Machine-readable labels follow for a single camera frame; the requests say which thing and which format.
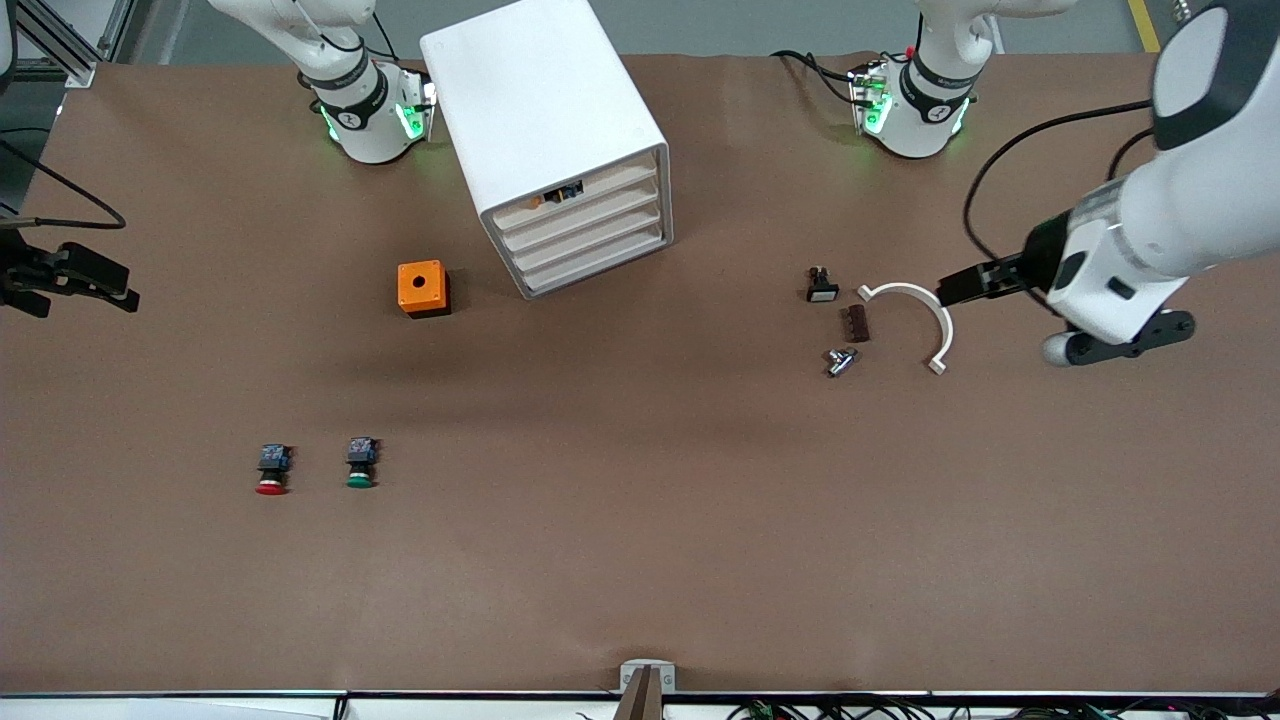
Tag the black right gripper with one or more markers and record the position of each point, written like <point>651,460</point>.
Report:
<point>22,270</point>

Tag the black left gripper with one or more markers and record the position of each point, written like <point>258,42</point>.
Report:
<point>1040,254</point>

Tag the white plastic drawer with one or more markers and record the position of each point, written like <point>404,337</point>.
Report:
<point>595,264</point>
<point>588,241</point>
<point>582,218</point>
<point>600,185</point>

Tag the yellow push button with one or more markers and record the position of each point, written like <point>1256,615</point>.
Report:
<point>562,194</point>

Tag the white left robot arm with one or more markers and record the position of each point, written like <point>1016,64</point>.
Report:
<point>1200,200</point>

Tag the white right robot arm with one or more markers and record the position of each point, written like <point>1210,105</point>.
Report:
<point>370,120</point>

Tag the red push button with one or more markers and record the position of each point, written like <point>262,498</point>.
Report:
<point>272,468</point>

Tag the green push button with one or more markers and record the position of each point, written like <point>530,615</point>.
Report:
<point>361,462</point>

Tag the white drawer cabinet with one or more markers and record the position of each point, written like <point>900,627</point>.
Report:
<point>540,100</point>

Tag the brown terminal block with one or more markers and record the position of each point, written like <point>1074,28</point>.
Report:
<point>855,324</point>

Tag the small silver black connector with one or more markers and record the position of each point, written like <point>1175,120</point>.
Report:
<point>840,362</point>

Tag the orange box with hole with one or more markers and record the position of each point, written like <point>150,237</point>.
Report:
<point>420,285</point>

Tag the white curved bracket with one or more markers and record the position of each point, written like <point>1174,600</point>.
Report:
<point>940,330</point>

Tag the black white switch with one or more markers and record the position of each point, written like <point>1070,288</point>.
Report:
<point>822,287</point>

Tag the grey mount bracket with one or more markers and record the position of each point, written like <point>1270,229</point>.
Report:
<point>630,675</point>

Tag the brown mount post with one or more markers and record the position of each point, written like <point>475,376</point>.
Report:
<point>640,700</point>

